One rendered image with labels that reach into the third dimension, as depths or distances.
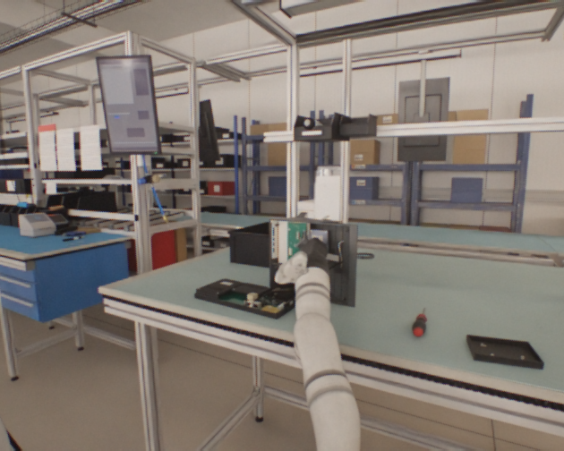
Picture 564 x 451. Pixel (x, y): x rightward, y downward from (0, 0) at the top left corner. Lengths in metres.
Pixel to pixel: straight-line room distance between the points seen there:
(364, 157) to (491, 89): 1.68
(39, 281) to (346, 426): 1.88
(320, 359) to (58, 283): 1.84
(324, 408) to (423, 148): 2.34
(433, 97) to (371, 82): 2.59
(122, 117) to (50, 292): 1.02
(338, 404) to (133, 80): 1.84
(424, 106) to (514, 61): 2.56
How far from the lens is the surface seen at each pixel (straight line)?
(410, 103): 2.69
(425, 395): 0.73
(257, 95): 5.89
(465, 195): 4.46
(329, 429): 0.53
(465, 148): 4.44
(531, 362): 0.75
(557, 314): 1.05
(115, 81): 2.11
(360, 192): 4.57
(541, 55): 5.15
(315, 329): 0.60
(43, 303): 2.22
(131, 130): 2.08
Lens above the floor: 1.33
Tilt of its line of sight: 8 degrees down
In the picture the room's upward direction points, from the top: straight up
